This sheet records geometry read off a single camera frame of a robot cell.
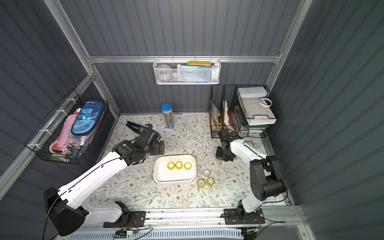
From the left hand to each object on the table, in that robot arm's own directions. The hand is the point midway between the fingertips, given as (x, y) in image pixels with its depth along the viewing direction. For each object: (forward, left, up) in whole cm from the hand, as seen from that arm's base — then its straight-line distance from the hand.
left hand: (155, 145), depth 77 cm
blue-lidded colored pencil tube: (+28, -2, -2) cm, 28 cm away
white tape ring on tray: (+31, -67, -1) cm, 73 cm away
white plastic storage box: (-7, -1, -22) cm, 23 cm away
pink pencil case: (-2, +38, +9) cm, 40 cm away
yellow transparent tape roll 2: (-1, -10, -21) cm, 23 cm away
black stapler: (+27, +22, -19) cm, 40 cm away
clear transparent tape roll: (-6, -27, -21) cm, 35 cm away
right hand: (+2, -38, -17) cm, 42 cm away
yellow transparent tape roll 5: (-12, -29, -21) cm, 38 cm away
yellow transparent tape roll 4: (-13, -24, -21) cm, 34 cm away
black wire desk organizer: (+26, -54, 0) cm, 59 cm away
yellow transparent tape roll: (-2, -16, -21) cm, 26 cm away
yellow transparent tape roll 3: (-2, -5, -21) cm, 22 cm away
